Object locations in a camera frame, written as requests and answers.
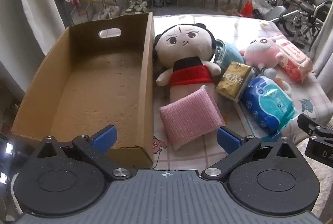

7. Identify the pink sponge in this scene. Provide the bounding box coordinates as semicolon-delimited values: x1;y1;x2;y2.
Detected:
159;85;226;152

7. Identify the grey curtain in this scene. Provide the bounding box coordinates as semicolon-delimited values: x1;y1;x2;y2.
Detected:
309;0;333;76

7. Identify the pink plush toy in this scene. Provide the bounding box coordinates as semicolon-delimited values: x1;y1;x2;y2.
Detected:
239;37;289;76

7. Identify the printed tablecloth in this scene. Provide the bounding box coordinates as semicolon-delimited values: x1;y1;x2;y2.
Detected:
152;14;333;170

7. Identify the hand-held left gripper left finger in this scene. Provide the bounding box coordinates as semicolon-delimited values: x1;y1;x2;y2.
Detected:
26;124;132;181

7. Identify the white red-print packet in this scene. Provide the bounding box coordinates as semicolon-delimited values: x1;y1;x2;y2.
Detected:
261;22;281;36

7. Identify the teal mask box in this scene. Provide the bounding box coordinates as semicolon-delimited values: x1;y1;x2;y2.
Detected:
213;39;245;66

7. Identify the white curtain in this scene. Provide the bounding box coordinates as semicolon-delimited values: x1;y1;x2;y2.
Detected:
10;0;67;71

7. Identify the brown cardboard box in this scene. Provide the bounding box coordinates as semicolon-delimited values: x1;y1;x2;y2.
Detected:
11;12;155;170

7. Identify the gold tissue packet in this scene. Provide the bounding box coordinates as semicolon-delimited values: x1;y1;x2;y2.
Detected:
215;61;255;103

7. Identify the small red bag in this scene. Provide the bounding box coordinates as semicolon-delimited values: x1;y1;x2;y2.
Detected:
239;1;254;17

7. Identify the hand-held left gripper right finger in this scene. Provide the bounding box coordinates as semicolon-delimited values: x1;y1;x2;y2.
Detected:
201;126;299;181

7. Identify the white tape roll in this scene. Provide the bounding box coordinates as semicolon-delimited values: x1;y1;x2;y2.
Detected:
278;80;292;96

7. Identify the wheelchair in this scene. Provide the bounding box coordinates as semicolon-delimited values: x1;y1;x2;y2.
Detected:
271;0;333;45

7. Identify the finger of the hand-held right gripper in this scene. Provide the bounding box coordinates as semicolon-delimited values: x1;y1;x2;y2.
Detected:
298;113;333;141

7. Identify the brown fuzzy object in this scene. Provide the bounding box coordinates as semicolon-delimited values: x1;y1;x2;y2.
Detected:
221;5;238;15

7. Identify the grey padded seat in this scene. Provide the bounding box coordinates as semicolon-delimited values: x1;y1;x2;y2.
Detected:
267;5;287;19

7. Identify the blue wet wipes packet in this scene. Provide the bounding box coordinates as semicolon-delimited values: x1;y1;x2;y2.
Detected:
239;76;297;137

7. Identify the pink wet wipes packet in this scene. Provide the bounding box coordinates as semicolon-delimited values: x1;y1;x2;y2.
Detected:
271;34;314;82

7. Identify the black-haired plush doll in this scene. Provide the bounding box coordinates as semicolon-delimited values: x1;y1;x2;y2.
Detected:
152;23;223;107

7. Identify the white black sneaker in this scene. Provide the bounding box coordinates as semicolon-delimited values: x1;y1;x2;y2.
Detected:
123;4;137;15
134;0;149;12

